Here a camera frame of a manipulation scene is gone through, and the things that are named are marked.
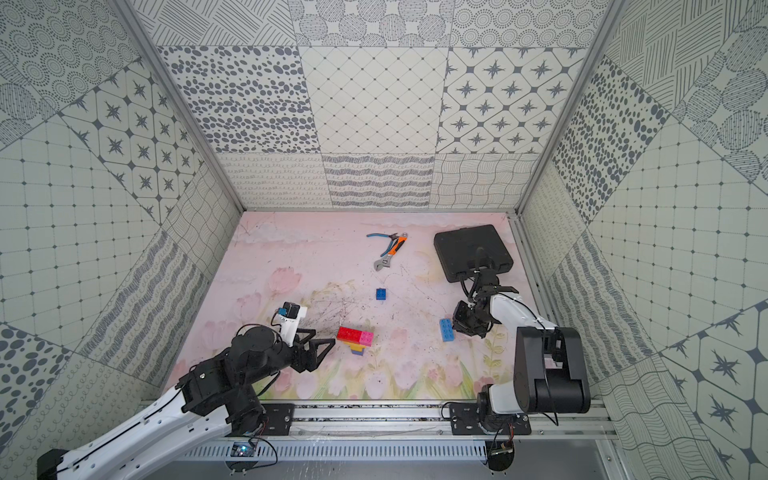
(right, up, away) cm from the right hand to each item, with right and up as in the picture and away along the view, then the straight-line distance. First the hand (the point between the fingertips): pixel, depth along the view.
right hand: (456, 330), depth 88 cm
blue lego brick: (-30, -6, -3) cm, 30 cm away
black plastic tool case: (+5, +23, +22) cm, 32 cm away
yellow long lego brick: (-29, -2, -8) cm, 30 cm away
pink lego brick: (-26, +1, -11) cm, 28 cm away
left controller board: (-56, -24, -16) cm, 63 cm away
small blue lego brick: (-23, +9, +8) cm, 26 cm away
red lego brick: (-31, +2, -11) cm, 33 cm away
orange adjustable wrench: (-19, +22, +20) cm, 35 cm away
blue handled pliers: (-19, +28, +26) cm, 42 cm away
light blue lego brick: (-3, 0, 0) cm, 3 cm away
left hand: (-34, +2, -17) cm, 38 cm away
